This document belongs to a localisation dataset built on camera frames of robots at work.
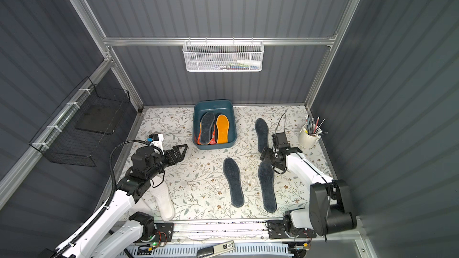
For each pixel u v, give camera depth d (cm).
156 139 70
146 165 59
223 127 106
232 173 89
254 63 91
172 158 68
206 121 108
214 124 108
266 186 87
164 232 72
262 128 108
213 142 102
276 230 74
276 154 65
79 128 74
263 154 83
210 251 65
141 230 62
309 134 93
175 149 70
